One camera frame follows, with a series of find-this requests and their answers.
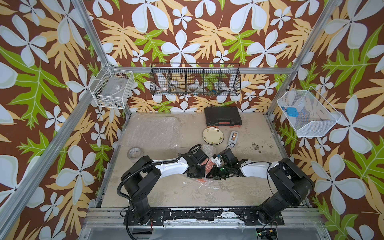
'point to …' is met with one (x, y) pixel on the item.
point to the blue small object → (292, 112)
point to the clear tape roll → (134, 154)
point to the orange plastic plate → (209, 165)
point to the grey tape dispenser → (233, 139)
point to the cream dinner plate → (213, 136)
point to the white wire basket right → (316, 117)
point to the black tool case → (222, 116)
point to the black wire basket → (195, 79)
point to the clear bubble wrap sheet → (210, 150)
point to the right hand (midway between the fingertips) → (205, 176)
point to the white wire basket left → (111, 88)
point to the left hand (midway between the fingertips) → (204, 174)
